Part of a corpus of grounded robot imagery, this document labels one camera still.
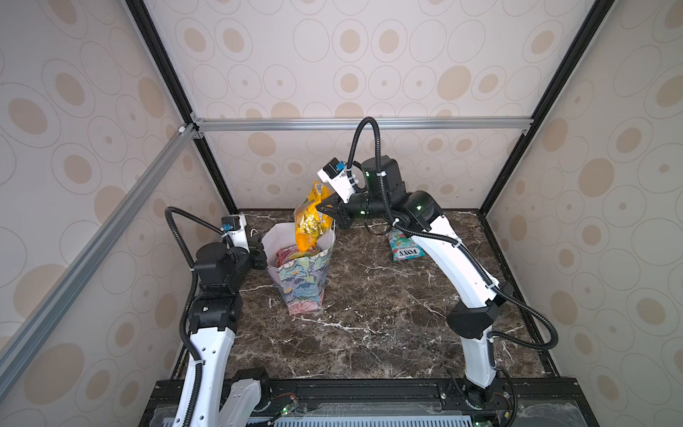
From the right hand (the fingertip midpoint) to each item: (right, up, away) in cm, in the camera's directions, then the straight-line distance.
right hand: (318, 206), depth 64 cm
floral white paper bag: (-7, -21, +16) cm, 28 cm away
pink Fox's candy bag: (-12, -13, +20) cm, 27 cm away
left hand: (-14, -6, +4) cm, 16 cm away
